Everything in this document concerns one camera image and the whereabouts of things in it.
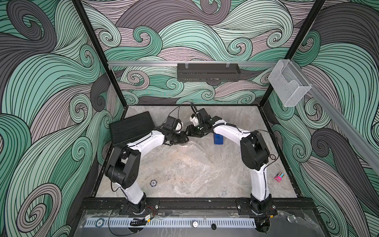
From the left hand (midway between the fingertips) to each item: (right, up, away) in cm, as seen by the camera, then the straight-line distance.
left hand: (187, 138), depth 88 cm
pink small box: (+52, -21, -7) cm, 56 cm away
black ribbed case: (-43, +3, +8) cm, 44 cm away
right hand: (-1, +1, +3) cm, 4 cm away
